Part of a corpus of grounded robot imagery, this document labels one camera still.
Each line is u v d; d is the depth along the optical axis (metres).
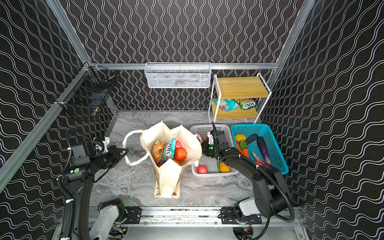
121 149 0.73
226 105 0.99
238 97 1.02
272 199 0.43
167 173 0.64
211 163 0.92
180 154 0.85
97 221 0.55
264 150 0.95
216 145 0.69
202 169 0.85
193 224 0.74
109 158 0.63
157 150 0.77
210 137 0.82
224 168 0.86
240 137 1.00
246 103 1.00
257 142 1.00
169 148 0.84
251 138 1.02
